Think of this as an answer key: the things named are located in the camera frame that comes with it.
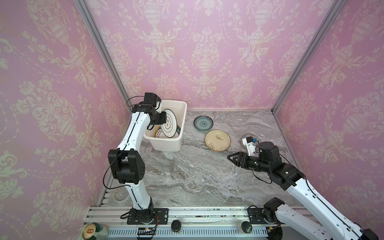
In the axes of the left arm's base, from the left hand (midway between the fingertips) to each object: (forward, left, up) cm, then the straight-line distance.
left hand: (164, 120), depth 88 cm
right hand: (-25, -36, +1) cm, 44 cm away
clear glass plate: (+4, -55, -19) cm, 58 cm away
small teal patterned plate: (+15, -25, -20) cm, 35 cm away
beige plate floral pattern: (-1, -35, -20) cm, 40 cm away
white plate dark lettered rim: (+1, +6, -15) cm, 16 cm away
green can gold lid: (-53, +25, -11) cm, 59 cm away
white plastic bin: (+21, -7, -8) cm, 23 cm away
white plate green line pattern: (-1, -3, -8) cm, 8 cm away
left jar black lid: (-51, -11, -11) cm, 53 cm away
